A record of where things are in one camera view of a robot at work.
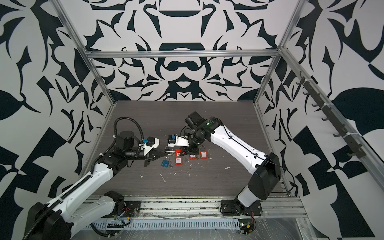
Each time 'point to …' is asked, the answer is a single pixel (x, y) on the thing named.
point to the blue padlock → (165, 162)
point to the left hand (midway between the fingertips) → (167, 150)
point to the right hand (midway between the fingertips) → (181, 149)
